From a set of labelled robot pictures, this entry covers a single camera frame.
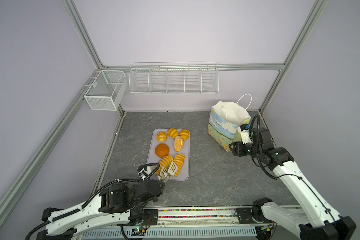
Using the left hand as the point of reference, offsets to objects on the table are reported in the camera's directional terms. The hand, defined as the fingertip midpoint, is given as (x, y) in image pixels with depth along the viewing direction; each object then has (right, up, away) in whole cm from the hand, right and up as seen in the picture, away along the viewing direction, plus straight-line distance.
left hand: (163, 189), depth 68 cm
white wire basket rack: (+2, +62, +32) cm, 69 cm away
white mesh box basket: (-40, +52, +26) cm, 71 cm away
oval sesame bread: (+6, +18, +28) cm, 34 cm away
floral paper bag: (+36, +35, +27) cm, 57 cm away
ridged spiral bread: (-2, +8, +21) cm, 22 cm away
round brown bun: (-5, +14, +26) cm, 30 cm away
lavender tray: (+10, +1, +19) cm, 21 cm away
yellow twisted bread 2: (+1, +24, +34) cm, 42 cm away
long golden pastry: (+6, +9, +21) cm, 24 cm away
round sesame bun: (-6, +22, +33) cm, 40 cm away
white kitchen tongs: (0, +5, +6) cm, 8 cm away
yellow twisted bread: (+10, +24, +34) cm, 43 cm away
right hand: (+36, +19, +9) cm, 42 cm away
